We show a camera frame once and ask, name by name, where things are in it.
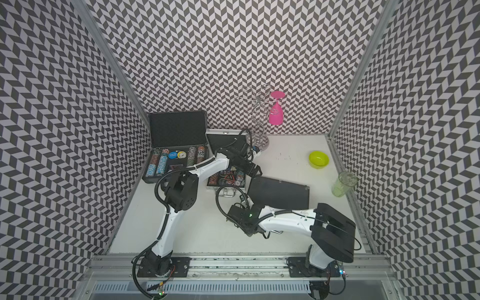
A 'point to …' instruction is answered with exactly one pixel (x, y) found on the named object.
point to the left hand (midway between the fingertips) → (255, 171)
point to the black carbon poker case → (277, 194)
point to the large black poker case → (177, 140)
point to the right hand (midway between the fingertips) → (260, 218)
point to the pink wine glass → (275, 114)
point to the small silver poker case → (230, 180)
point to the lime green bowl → (318, 159)
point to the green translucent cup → (346, 180)
